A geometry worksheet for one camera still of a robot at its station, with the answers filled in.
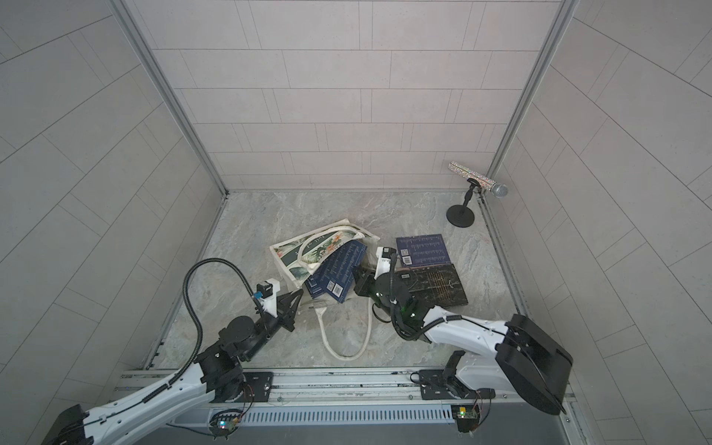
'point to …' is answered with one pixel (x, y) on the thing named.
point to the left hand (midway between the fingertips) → (307, 292)
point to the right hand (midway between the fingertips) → (350, 271)
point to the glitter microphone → (497, 189)
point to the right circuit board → (467, 416)
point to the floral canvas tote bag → (311, 248)
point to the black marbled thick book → (438, 285)
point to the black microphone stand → (462, 215)
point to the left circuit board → (223, 423)
